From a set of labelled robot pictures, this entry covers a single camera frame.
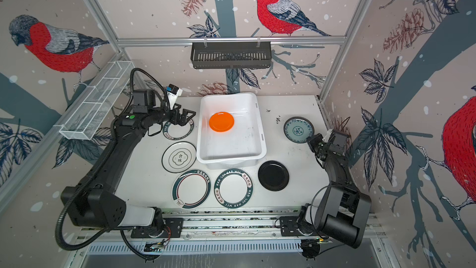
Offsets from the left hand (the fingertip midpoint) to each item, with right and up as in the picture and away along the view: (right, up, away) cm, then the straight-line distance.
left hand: (185, 108), depth 77 cm
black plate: (+39, -33, +12) cm, 53 cm away
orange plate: (+12, -7, +31) cm, 34 cm away
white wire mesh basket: (-38, +2, 0) cm, 38 cm away
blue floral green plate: (+53, -10, +16) cm, 56 cm away
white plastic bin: (+17, -13, +27) cm, 34 cm away
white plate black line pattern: (-10, -25, +18) cm, 33 cm away
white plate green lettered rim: (+20, -37, +7) cm, 43 cm away
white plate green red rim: (+1, -38, +8) cm, 38 cm away
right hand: (+56, -14, +10) cm, 58 cm away
